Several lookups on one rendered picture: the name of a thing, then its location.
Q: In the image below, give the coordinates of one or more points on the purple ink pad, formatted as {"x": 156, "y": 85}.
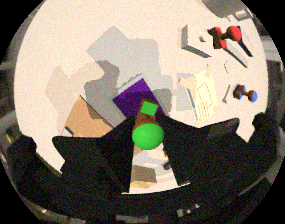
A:
{"x": 126, "y": 100}

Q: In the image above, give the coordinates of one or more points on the rubber stamp with red knob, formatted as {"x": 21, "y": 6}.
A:
{"x": 231, "y": 33}

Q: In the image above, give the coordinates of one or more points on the wooden stamp with green knob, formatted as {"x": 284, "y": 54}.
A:
{"x": 147, "y": 133}

